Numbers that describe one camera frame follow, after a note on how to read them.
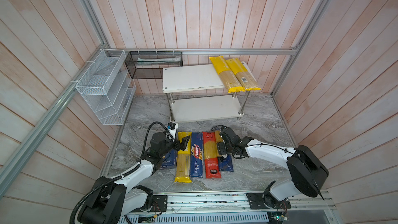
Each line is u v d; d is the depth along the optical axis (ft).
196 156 2.81
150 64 3.39
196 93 4.13
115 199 1.36
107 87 2.21
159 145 2.14
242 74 2.57
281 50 3.19
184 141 2.49
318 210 2.45
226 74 2.59
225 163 2.76
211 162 2.75
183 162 2.75
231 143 2.25
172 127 2.39
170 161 2.63
